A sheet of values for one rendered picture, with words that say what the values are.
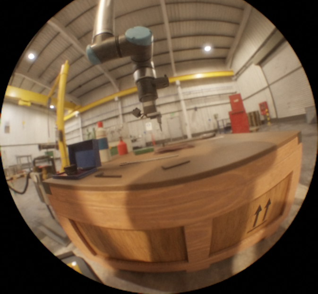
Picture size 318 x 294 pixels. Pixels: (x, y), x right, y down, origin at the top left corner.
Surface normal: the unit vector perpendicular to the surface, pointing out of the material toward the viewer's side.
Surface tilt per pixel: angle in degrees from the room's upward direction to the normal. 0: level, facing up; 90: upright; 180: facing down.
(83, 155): 84
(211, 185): 90
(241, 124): 90
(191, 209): 90
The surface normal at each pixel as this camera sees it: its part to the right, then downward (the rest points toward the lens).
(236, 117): -0.62, 0.10
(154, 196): -0.05, -0.02
